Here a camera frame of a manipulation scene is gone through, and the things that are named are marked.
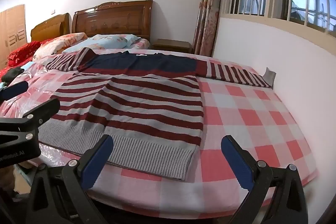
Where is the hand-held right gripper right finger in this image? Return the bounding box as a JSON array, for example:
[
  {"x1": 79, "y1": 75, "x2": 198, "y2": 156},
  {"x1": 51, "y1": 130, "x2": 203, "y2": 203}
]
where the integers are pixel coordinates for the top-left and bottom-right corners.
[{"x1": 220, "y1": 135, "x2": 309, "y2": 224}]

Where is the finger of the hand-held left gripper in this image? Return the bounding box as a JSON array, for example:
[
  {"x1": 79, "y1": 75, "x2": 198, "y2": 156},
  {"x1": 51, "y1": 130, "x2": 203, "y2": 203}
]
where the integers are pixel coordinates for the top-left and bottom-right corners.
[
  {"x1": 0, "y1": 98, "x2": 61, "y2": 135},
  {"x1": 0, "y1": 81, "x2": 29, "y2": 104}
]

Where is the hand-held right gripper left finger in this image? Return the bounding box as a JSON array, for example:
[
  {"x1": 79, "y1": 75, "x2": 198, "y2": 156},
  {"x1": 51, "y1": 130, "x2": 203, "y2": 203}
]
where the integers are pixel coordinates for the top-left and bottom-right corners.
[{"x1": 25, "y1": 134, "x2": 114, "y2": 224}]

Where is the red grey striped sweater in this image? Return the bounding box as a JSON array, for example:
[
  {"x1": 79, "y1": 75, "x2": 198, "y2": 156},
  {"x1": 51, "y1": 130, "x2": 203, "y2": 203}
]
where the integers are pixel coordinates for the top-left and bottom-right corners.
[{"x1": 38, "y1": 47, "x2": 272, "y2": 182}]

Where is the clear plastic sheet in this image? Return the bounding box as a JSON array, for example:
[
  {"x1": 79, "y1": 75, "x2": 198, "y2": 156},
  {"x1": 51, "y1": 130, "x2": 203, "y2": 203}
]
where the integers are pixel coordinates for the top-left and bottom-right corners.
[{"x1": 0, "y1": 61, "x2": 88, "y2": 169}]

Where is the dark cloth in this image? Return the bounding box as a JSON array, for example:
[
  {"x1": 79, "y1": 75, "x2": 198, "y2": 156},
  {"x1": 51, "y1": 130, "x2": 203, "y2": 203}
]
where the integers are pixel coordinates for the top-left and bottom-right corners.
[{"x1": 1, "y1": 67, "x2": 25, "y2": 83}]

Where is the red blanket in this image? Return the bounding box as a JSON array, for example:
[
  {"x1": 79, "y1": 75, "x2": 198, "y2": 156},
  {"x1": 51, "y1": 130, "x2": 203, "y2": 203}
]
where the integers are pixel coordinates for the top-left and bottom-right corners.
[{"x1": 0, "y1": 40, "x2": 51, "y2": 78}]

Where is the pink checkered bed sheet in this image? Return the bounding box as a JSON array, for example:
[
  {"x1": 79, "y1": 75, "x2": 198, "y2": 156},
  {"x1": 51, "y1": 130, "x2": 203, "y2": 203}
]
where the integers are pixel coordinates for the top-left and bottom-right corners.
[{"x1": 0, "y1": 49, "x2": 320, "y2": 220}]

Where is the wooden wardrobe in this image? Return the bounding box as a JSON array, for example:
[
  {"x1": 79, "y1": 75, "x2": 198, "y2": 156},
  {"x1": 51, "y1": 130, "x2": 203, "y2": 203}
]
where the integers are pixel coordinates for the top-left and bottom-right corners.
[{"x1": 0, "y1": 4, "x2": 28, "y2": 71}]

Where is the orange floral pillow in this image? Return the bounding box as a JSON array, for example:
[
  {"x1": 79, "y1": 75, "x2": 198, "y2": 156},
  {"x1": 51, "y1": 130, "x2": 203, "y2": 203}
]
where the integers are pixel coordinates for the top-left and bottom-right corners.
[{"x1": 33, "y1": 32, "x2": 88, "y2": 62}]

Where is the small wooden headboard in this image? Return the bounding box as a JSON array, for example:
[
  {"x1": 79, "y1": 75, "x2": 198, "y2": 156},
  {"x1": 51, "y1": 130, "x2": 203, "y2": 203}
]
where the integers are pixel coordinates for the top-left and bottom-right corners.
[{"x1": 31, "y1": 13, "x2": 72, "y2": 42}]

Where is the blue floral pillow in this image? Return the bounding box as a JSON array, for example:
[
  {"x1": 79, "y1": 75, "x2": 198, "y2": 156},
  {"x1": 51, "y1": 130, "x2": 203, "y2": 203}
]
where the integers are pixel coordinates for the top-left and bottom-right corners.
[{"x1": 62, "y1": 34, "x2": 143, "y2": 54}]

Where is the grey cloth piece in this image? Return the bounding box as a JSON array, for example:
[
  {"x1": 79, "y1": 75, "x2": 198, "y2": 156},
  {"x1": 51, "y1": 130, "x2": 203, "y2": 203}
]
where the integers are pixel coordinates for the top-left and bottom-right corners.
[{"x1": 263, "y1": 67, "x2": 277, "y2": 88}]

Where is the large wooden headboard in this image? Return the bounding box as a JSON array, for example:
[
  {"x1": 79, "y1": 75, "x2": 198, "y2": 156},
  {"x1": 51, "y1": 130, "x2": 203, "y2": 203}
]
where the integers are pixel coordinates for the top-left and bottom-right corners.
[{"x1": 72, "y1": 0, "x2": 153, "y2": 42}]

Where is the wooden nightstand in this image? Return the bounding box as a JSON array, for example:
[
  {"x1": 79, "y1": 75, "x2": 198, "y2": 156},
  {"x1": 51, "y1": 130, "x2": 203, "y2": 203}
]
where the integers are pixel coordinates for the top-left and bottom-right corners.
[{"x1": 152, "y1": 39, "x2": 194, "y2": 54}]

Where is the floral curtain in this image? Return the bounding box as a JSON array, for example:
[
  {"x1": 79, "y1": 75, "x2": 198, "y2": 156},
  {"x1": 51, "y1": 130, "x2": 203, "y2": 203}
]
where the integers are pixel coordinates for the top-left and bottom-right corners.
[{"x1": 193, "y1": 0, "x2": 224, "y2": 55}]

